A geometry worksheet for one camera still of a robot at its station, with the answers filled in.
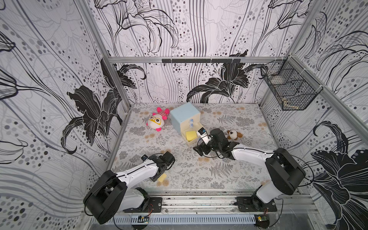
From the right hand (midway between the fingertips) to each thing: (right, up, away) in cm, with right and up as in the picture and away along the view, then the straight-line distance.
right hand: (200, 142), depth 89 cm
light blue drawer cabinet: (-9, +15, +2) cm, 17 cm away
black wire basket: (+57, +36, -1) cm, 67 cm away
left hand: (-25, -19, -3) cm, 31 cm away
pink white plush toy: (-30, +13, +12) cm, 35 cm away
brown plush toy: (+24, +3, +9) cm, 26 cm away
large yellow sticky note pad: (-5, +3, +7) cm, 10 cm away
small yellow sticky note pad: (-23, -19, -8) cm, 31 cm away
